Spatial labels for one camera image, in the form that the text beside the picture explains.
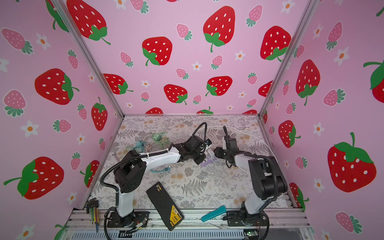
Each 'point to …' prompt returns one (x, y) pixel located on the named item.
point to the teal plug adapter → (140, 145)
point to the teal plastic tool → (220, 210)
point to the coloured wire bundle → (92, 208)
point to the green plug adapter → (157, 137)
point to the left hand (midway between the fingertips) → (204, 154)
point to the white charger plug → (210, 153)
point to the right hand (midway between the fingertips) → (217, 151)
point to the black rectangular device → (168, 210)
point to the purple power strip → (208, 161)
